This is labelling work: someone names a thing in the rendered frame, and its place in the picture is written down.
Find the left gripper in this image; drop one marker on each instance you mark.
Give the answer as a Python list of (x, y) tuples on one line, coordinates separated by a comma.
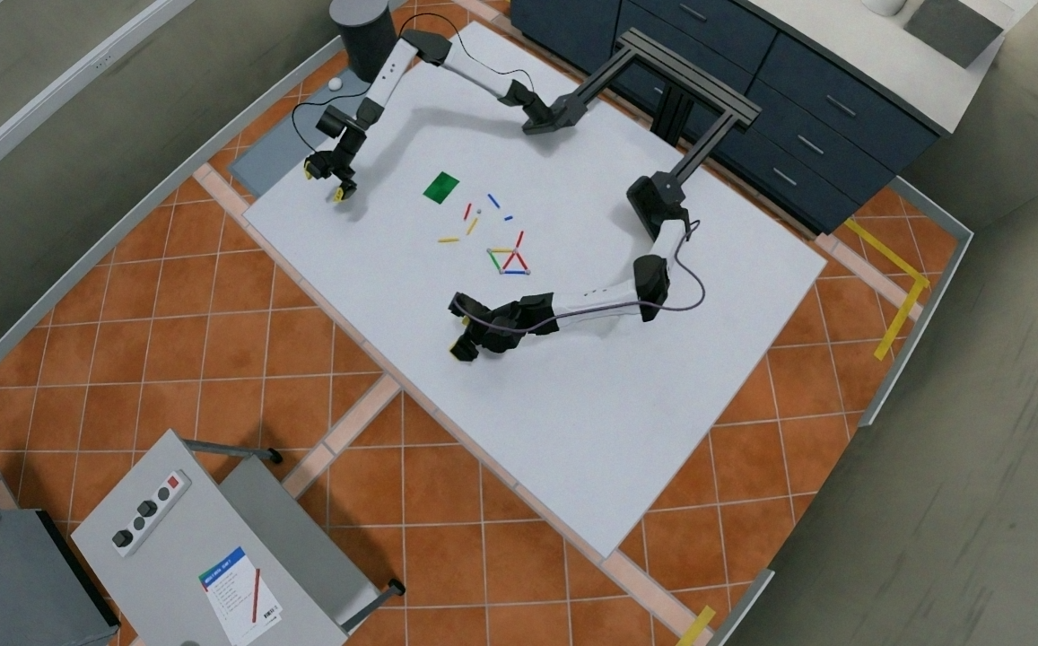
[(463, 349)]

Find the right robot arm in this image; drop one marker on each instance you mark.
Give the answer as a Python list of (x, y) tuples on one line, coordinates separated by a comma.
[(509, 92)]

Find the green rectangular block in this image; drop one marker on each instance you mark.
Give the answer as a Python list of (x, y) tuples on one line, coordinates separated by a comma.
[(441, 187)]

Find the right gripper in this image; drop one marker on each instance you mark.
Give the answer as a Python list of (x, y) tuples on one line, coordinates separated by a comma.
[(344, 158)]

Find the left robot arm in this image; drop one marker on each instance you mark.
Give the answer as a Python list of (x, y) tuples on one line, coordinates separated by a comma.
[(621, 299)]

